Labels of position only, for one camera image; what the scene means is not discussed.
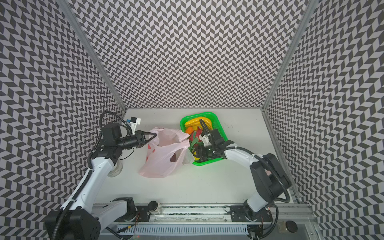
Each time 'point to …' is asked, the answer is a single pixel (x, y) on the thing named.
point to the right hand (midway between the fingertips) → (197, 158)
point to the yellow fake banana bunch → (194, 123)
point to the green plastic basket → (182, 121)
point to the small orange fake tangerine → (189, 130)
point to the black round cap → (291, 226)
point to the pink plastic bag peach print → (166, 152)
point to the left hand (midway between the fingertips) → (156, 136)
